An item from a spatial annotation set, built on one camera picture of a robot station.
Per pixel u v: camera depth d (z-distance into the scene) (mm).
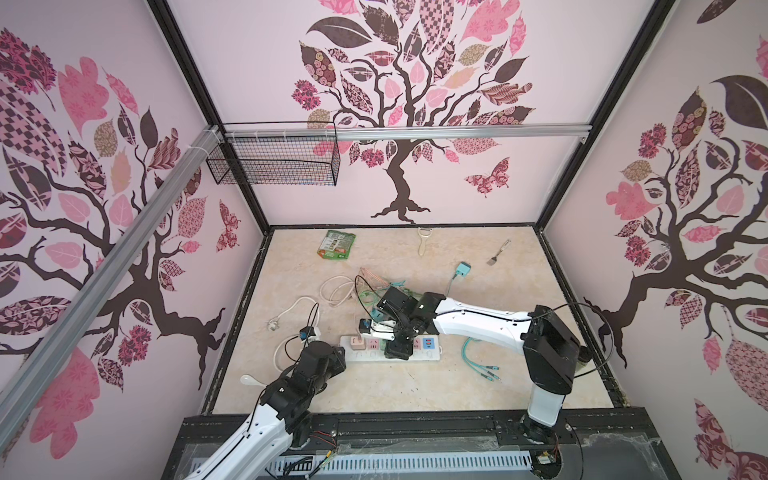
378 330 703
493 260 1101
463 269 1063
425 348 852
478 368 847
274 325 921
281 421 545
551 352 456
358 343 815
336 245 1138
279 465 698
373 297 657
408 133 949
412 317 609
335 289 1004
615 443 727
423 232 1177
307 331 769
